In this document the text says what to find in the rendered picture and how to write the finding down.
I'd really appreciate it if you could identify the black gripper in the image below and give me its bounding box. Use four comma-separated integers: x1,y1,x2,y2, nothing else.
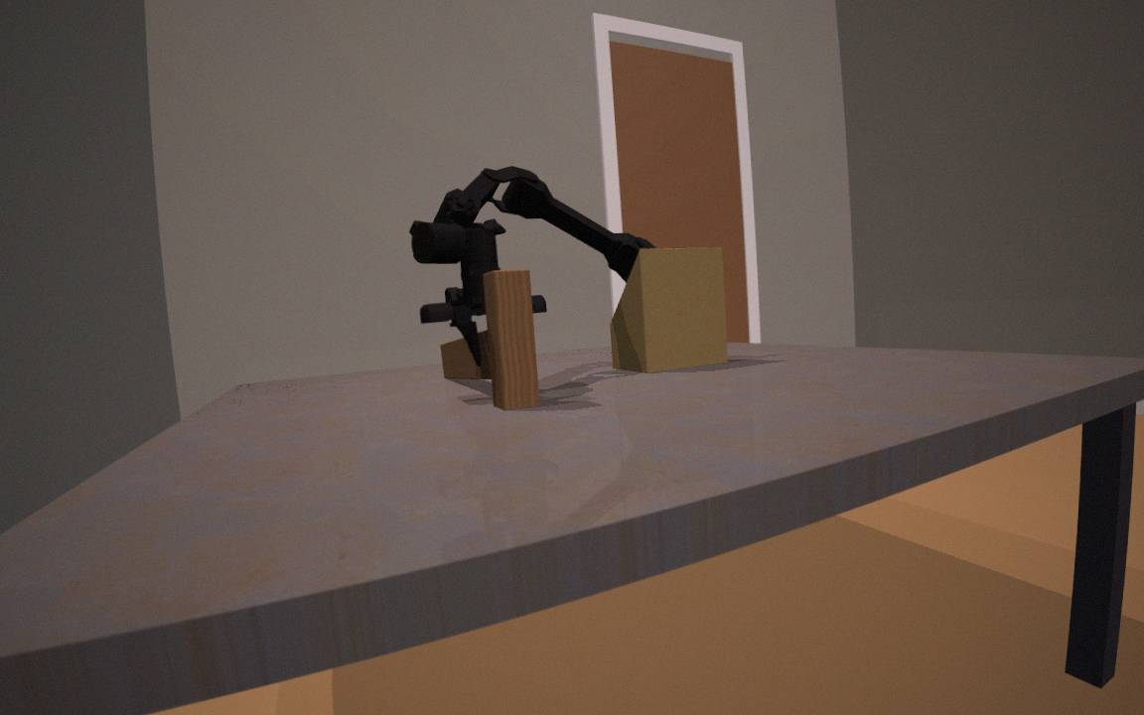
419,262,547,366

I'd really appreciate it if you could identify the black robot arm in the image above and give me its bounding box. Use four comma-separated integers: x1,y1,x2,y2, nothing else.
410,166,656,283

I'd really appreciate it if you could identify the dark wooden post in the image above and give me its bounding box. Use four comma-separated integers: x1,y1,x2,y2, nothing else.
483,269,540,411

